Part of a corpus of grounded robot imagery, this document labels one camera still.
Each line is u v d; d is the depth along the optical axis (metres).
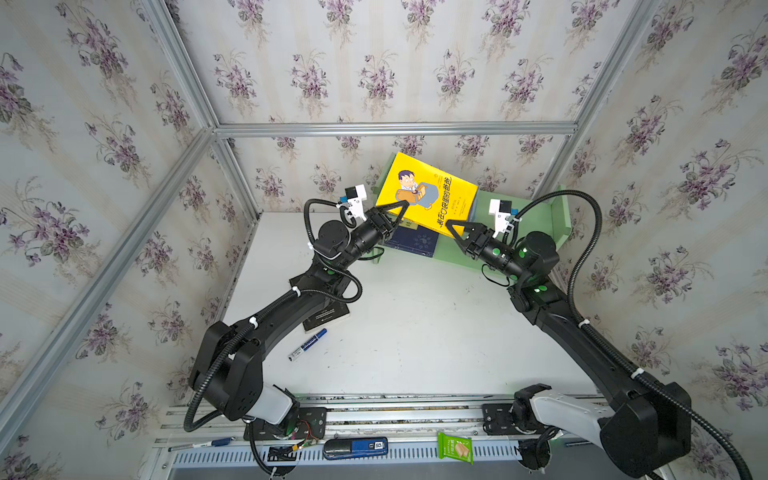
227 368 0.41
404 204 0.66
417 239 0.93
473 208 0.68
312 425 0.73
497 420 0.73
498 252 0.61
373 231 0.62
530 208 0.61
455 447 0.69
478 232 0.61
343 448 0.66
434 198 0.67
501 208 0.64
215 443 0.71
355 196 0.65
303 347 0.84
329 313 0.91
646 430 0.39
